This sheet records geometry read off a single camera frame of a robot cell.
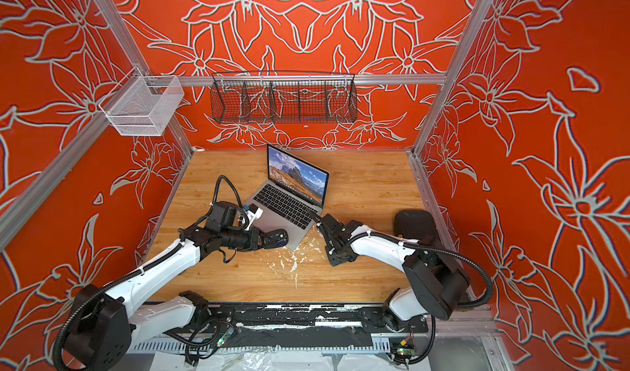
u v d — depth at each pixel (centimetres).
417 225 88
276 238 78
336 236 64
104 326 39
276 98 100
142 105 92
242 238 69
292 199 101
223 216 64
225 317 74
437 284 42
